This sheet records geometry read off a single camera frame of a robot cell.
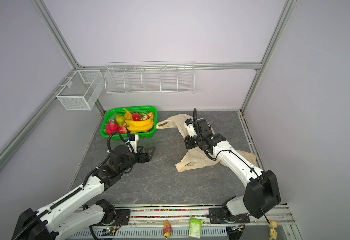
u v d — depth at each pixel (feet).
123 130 3.18
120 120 3.36
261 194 1.35
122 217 2.43
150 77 3.21
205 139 1.97
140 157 2.27
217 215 2.42
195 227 2.28
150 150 2.34
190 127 2.43
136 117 3.36
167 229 2.23
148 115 3.54
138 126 3.25
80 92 3.17
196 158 2.49
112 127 3.22
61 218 1.44
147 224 2.41
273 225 2.28
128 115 3.48
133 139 2.27
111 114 3.46
